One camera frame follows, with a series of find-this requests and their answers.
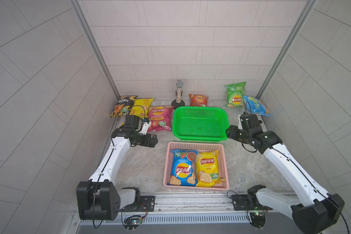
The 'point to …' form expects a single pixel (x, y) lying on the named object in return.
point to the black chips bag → (124, 106)
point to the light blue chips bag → (256, 106)
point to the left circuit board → (133, 222)
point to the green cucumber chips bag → (235, 94)
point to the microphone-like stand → (178, 102)
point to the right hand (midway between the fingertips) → (227, 131)
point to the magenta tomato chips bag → (160, 117)
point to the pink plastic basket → (199, 146)
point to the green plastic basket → (200, 123)
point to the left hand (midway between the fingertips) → (151, 137)
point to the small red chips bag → (198, 100)
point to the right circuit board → (258, 221)
